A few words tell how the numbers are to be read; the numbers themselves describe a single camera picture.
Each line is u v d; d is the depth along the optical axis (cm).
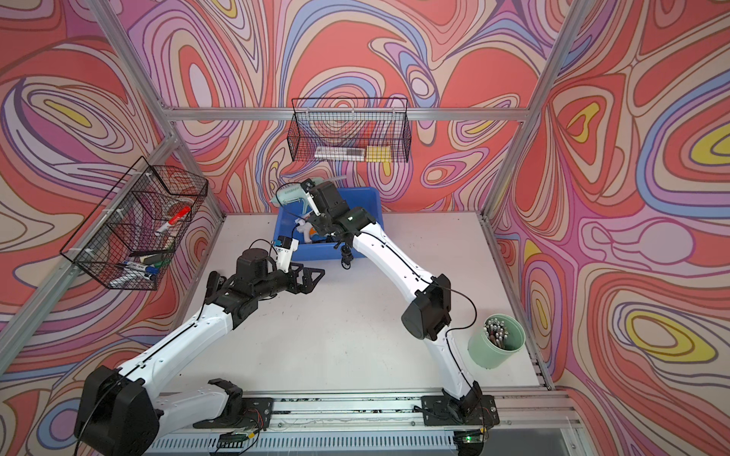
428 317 57
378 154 82
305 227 108
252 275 62
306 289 71
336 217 61
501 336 69
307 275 70
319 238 108
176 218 77
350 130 84
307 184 69
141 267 68
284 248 69
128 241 73
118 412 39
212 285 94
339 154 82
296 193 80
